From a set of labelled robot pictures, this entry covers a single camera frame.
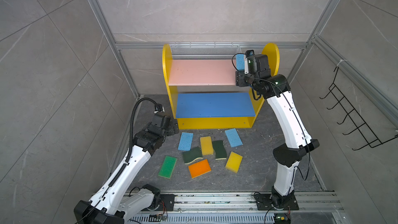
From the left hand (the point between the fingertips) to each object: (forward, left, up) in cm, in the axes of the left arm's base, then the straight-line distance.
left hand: (166, 120), depth 76 cm
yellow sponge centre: (-4, -21, -22) cm, 31 cm away
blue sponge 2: (+1, -38, -23) cm, 45 cm away
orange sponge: (-17, -16, -24) cm, 33 cm away
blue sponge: (-1, -8, -22) cm, 24 cm away
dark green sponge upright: (-8, -29, -23) cm, 37 cm away
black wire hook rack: (0, -86, +9) cm, 86 cm away
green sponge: (-15, +1, -23) cm, 28 cm away
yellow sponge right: (-14, -35, -22) cm, 44 cm away
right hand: (+15, -38, +17) cm, 45 cm away
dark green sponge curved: (-9, -11, -23) cm, 27 cm away
